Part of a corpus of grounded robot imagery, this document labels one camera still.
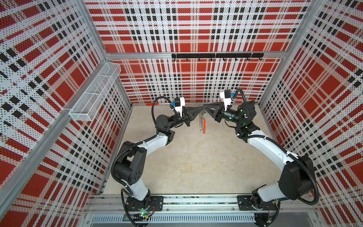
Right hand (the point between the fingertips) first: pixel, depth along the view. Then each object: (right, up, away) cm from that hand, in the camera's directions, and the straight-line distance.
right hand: (204, 106), depth 67 cm
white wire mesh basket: (-73, +3, +24) cm, 77 cm away
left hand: (-1, -2, +1) cm, 2 cm away
